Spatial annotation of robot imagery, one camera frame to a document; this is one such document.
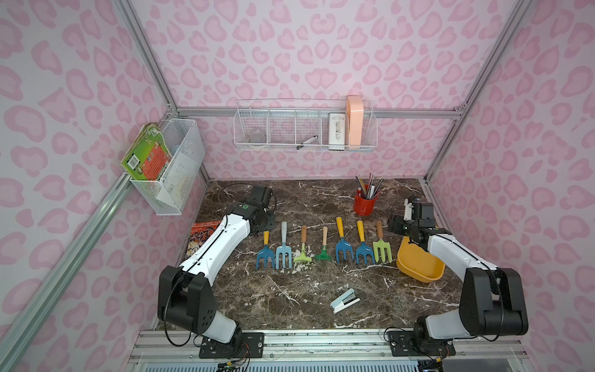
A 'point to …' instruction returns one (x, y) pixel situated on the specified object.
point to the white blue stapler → (344, 301)
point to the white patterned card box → (336, 131)
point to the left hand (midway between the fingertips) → (266, 219)
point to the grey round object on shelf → (257, 138)
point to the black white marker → (311, 139)
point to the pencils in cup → (373, 191)
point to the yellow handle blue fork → (342, 245)
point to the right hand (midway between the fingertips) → (397, 219)
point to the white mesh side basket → (168, 194)
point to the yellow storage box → (413, 260)
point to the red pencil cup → (362, 206)
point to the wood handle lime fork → (381, 244)
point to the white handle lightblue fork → (283, 249)
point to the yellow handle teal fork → (265, 252)
